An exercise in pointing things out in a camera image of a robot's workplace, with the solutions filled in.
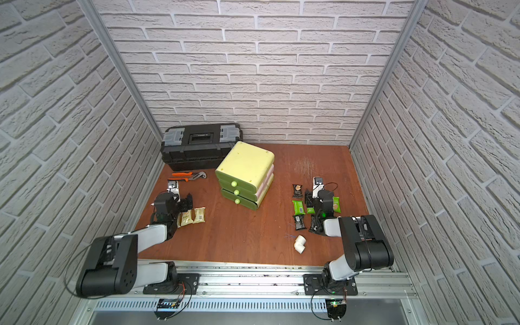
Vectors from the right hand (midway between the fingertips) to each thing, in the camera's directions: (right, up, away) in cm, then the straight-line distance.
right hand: (317, 188), depth 94 cm
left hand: (-65, -1, -3) cm, 65 cm away
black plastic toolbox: (-58, +20, +3) cm, 62 cm away
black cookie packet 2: (-10, -14, -7) cm, 18 cm away
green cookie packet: (-9, -8, -2) cm, 12 cm away
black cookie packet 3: (-6, -10, -23) cm, 26 cm away
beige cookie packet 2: (-55, -11, -4) cm, 56 cm away
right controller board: (0, -40, -24) cm, 47 cm away
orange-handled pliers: (-59, +6, +12) cm, 61 cm away
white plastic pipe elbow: (-11, -21, -13) cm, 27 cm away
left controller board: (-61, -41, -23) cm, 77 cm away
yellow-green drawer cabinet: (-33, +7, -15) cm, 37 cm away
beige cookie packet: (-61, -13, -5) cm, 62 cm away
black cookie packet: (-9, -2, +5) cm, 10 cm away
